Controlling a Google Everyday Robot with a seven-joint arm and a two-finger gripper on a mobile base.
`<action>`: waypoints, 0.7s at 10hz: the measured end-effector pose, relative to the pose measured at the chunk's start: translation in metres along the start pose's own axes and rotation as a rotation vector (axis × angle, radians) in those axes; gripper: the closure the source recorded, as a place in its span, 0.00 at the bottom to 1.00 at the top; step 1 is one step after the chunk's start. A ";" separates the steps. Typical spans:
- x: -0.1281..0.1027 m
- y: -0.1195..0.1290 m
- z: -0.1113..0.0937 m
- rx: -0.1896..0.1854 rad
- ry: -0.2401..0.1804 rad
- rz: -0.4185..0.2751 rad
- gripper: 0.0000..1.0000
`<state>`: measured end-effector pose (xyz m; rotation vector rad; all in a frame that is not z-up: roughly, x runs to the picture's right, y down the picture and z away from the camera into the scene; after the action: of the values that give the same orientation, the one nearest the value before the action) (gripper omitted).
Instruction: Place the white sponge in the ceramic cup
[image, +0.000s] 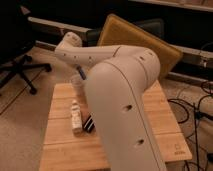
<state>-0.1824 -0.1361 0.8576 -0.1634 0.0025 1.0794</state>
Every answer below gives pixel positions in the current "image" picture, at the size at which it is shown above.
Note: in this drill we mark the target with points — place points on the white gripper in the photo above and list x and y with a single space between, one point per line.
81 72

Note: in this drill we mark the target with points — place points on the black office chair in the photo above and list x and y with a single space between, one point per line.
16 39

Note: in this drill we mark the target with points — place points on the dark chair behind board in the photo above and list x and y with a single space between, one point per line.
153 26

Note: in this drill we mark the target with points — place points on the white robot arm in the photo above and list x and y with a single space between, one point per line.
118 76

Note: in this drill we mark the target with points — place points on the white plastic bottle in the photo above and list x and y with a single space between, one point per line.
76 120

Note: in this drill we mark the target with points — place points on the black striped eraser block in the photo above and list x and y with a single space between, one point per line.
88 126

